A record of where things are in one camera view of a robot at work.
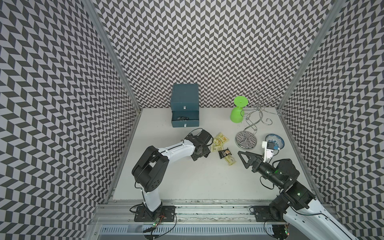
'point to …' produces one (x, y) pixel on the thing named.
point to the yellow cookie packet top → (222, 138)
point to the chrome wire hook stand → (253, 116)
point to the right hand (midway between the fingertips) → (240, 156)
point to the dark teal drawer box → (184, 102)
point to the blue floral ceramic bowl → (278, 142)
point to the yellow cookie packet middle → (217, 145)
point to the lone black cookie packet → (180, 117)
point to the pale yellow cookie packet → (230, 160)
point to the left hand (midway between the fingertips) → (203, 153)
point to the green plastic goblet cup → (237, 113)
